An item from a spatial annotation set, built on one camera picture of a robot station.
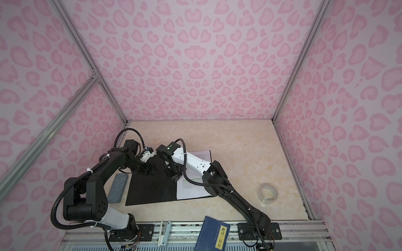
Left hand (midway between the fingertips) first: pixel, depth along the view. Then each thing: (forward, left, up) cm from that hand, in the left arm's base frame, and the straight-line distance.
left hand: (152, 170), depth 87 cm
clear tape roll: (-12, -63, -7) cm, 64 cm away
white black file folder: (-7, -3, -7) cm, 11 cm away
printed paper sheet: (-9, -18, -7) cm, 22 cm away
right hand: (-3, -13, -4) cm, 14 cm away
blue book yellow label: (-31, -33, -7) cm, 45 cm away
